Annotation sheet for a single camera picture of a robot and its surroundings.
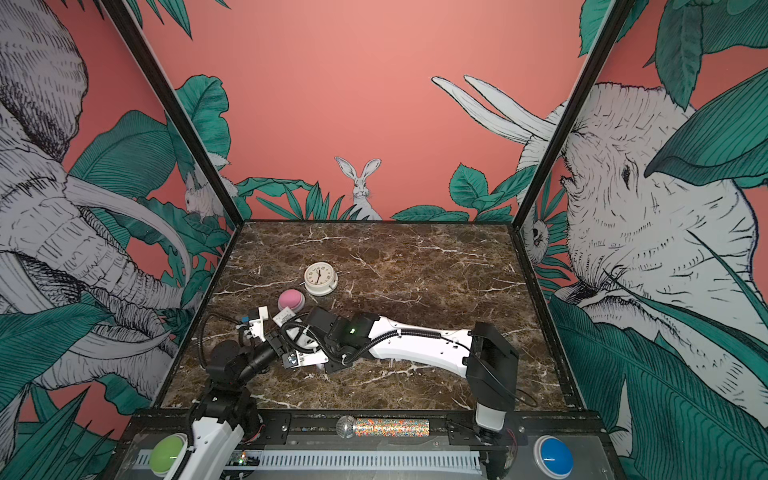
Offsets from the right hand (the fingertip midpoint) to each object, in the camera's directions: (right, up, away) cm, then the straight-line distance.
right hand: (319, 347), depth 74 cm
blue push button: (+57, -24, -5) cm, 62 cm away
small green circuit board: (-17, -25, -4) cm, 31 cm away
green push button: (-35, -24, -4) cm, 43 cm away
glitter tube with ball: (+8, -19, -3) cm, 20 cm away
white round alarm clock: (-6, +15, +24) cm, 29 cm away
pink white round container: (-15, +9, +22) cm, 28 cm away
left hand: (-4, +5, +1) cm, 6 cm away
